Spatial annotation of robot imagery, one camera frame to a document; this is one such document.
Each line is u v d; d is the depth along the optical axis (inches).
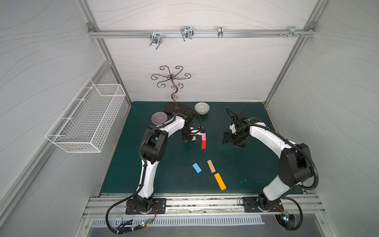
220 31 30.8
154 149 21.9
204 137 38.7
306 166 18.2
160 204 29.2
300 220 27.0
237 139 29.9
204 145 37.5
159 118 42.2
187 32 30.2
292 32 30.1
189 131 34.4
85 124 27.0
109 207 25.5
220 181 31.8
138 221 27.6
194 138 37.7
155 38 30.0
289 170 17.9
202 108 45.2
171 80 36.8
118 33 30.1
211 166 33.9
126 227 26.7
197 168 33.9
